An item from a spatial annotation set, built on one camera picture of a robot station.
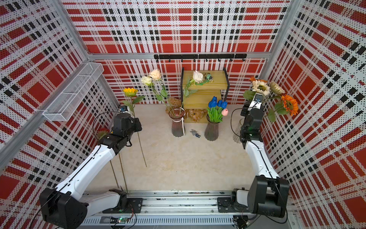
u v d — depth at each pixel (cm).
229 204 73
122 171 85
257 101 62
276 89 72
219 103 82
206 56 89
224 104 80
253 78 104
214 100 77
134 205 74
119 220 69
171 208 74
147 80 81
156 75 77
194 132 102
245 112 70
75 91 78
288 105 65
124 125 61
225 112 76
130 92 77
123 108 67
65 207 37
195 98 88
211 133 94
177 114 91
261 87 69
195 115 104
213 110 81
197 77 80
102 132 99
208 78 88
